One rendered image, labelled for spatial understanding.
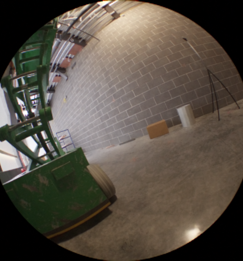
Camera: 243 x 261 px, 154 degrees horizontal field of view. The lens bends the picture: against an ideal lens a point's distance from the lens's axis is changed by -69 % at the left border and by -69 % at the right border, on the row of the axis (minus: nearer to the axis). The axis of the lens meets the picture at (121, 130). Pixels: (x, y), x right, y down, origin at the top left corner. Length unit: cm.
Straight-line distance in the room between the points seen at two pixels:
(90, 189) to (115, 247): 34
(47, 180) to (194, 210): 68
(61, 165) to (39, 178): 13
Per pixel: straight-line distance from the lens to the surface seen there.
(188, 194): 60
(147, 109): 226
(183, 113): 178
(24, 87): 104
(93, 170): 63
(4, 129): 76
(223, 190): 61
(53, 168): 45
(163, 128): 179
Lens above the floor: 48
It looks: 3 degrees down
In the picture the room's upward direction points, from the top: 23 degrees counter-clockwise
